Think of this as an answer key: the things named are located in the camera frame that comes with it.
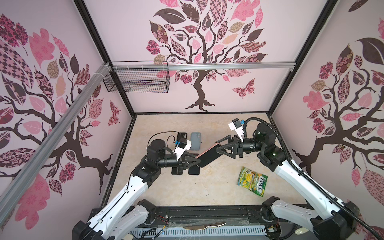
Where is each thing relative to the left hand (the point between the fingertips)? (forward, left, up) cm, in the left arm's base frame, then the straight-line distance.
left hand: (198, 162), depth 65 cm
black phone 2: (+7, +2, -26) cm, 27 cm away
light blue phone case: (+29, +1, -26) cm, 39 cm away
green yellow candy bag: (-1, -32, -24) cm, 40 cm away
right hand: (+2, -8, +9) cm, 12 cm away
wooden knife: (-22, -2, -26) cm, 34 cm away
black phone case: (+33, +11, -27) cm, 44 cm away
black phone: (+1, -4, +3) cm, 6 cm away
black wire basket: (+56, +39, +7) cm, 69 cm away
